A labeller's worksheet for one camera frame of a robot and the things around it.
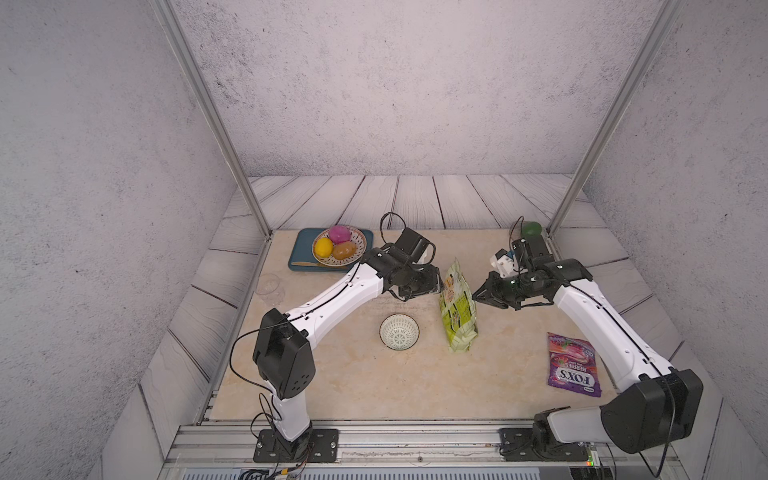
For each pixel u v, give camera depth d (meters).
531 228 1.15
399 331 0.91
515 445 0.72
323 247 1.10
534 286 0.58
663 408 0.39
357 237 1.16
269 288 1.01
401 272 0.60
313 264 1.10
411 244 0.62
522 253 0.63
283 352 0.45
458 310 0.83
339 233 1.13
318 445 0.73
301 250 1.15
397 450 0.73
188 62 0.77
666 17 0.70
